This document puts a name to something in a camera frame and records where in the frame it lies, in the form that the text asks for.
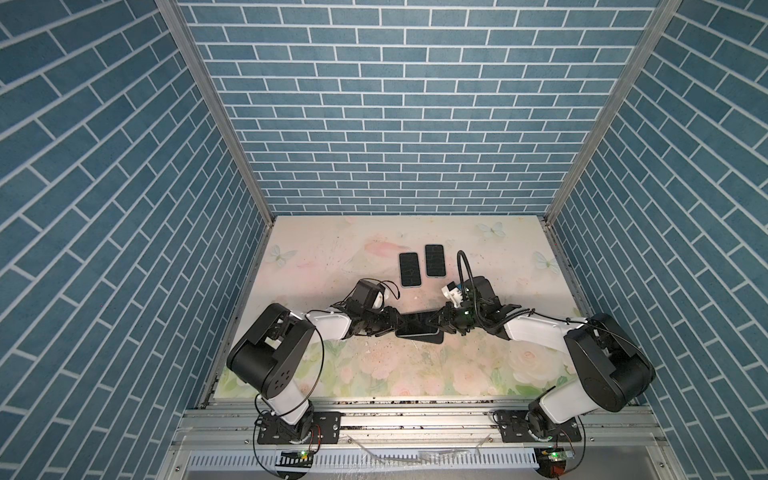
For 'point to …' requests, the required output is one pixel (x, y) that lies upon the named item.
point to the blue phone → (435, 260)
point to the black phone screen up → (409, 265)
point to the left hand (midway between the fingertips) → (404, 325)
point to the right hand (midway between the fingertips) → (424, 320)
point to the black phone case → (423, 334)
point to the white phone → (416, 323)
